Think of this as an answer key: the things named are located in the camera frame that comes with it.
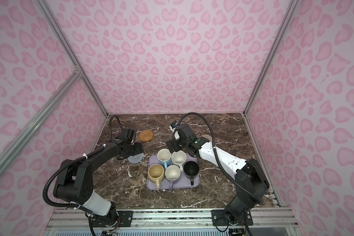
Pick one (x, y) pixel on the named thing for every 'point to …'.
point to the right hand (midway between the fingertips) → (174, 139)
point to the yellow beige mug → (156, 173)
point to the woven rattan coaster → (145, 135)
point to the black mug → (191, 169)
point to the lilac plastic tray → (183, 182)
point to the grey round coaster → (135, 158)
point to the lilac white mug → (172, 173)
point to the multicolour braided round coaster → (208, 137)
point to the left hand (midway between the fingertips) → (138, 148)
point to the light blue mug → (164, 156)
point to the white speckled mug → (179, 158)
